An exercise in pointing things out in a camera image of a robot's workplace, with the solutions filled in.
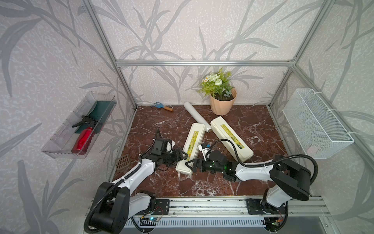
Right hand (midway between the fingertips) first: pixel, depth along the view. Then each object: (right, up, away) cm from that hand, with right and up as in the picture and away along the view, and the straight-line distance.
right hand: (189, 164), depth 78 cm
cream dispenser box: (+23, +16, +16) cm, 32 cm away
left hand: (-3, +2, +5) cm, 6 cm away
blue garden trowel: (-29, +36, +44) cm, 63 cm away
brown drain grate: (-41, -2, +9) cm, 42 cm away
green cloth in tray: (-45, +26, -7) cm, 53 cm away
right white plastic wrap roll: (+4, +26, +30) cm, 40 cm away
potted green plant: (+23, +43, +28) cm, 56 cm away
